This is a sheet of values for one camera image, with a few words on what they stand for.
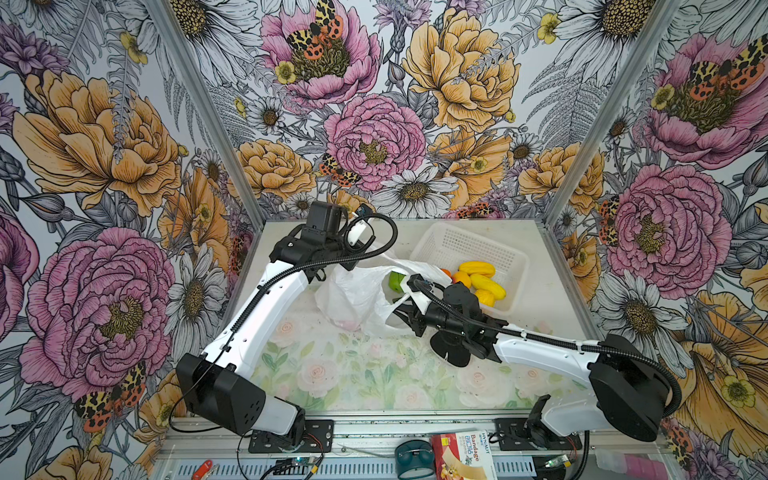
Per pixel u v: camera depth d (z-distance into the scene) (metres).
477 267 1.02
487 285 0.97
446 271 1.00
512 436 0.74
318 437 0.74
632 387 0.43
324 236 0.57
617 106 0.88
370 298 0.79
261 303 0.46
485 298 0.93
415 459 0.65
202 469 0.70
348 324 0.87
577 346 0.48
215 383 0.39
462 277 0.99
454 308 0.62
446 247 1.12
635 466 0.69
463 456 0.69
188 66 0.80
